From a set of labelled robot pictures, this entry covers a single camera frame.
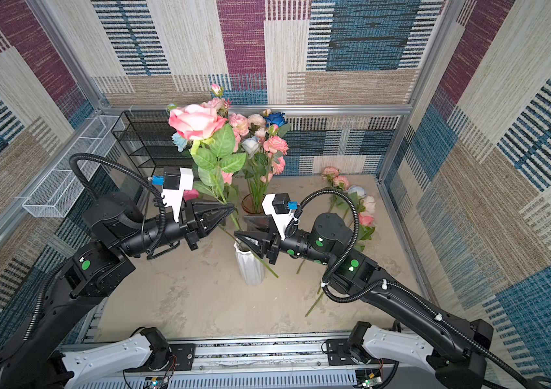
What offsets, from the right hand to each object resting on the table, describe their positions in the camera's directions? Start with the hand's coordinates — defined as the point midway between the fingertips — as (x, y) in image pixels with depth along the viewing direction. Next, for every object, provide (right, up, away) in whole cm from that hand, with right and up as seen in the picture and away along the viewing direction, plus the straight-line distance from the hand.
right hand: (241, 231), depth 54 cm
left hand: (-1, +6, -6) cm, 9 cm away
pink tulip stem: (+3, +14, +27) cm, 31 cm away
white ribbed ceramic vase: (0, -15, +24) cm, 28 cm away
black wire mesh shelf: (-45, +35, +51) cm, 76 cm away
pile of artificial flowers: (+43, +6, +54) cm, 69 cm away
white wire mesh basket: (-55, +8, +17) cm, 59 cm away
